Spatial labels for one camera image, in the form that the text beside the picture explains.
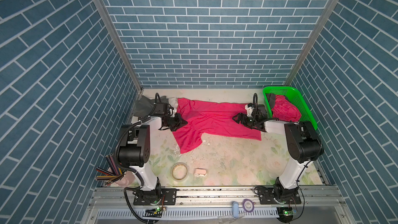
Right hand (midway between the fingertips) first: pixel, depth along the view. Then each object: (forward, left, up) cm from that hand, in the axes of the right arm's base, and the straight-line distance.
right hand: (236, 117), depth 99 cm
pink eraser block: (-35, +20, -2) cm, 40 cm away
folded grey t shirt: (+3, +61, +3) cm, 61 cm away
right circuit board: (-48, -21, -6) cm, 53 cm away
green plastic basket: (+23, -42, 0) cm, 48 cm away
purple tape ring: (-46, -7, -5) cm, 46 cm away
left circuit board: (-53, +40, -6) cm, 67 cm away
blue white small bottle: (-49, +2, -1) cm, 49 cm away
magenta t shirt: (+1, +21, -3) cm, 21 cm away
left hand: (-7, +30, +4) cm, 32 cm away
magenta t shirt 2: (+6, -31, +3) cm, 31 cm away
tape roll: (-34, +31, -4) cm, 46 cm away
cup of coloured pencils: (-42, +56, +6) cm, 71 cm away
